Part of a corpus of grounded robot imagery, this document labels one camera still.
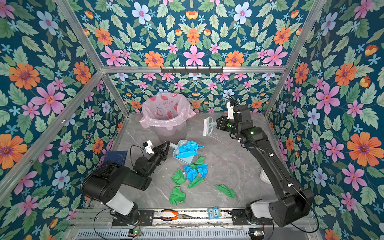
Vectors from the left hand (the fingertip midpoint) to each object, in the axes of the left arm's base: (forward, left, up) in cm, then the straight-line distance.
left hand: (171, 139), depth 79 cm
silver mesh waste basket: (+14, -1, -14) cm, 20 cm away
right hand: (+4, -25, +12) cm, 27 cm away
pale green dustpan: (-9, -9, -7) cm, 15 cm away
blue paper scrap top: (-5, -9, -3) cm, 11 cm away
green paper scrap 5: (-24, -30, -19) cm, 43 cm away
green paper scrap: (-14, -2, -20) cm, 25 cm away
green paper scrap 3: (-17, -12, -19) cm, 28 cm away
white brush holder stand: (-17, -51, -17) cm, 56 cm away
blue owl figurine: (-33, -21, -19) cm, 43 cm away
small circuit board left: (-39, +17, -20) cm, 47 cm away
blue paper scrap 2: (-10, -17, -19) cm, 27 cm away
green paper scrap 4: (-5, -15, -18) cm, 24 cm away
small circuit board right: (-42, -40, -21) cm, 62 cm away
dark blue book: (+3, +38, -21) cm, 44 cm away
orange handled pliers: (-33, -3, -19) cm, 38 cm away
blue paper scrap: (-12, -10, -19) cm, 25 cm away
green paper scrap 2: (-23, -2, -20) cm, 31 cm away
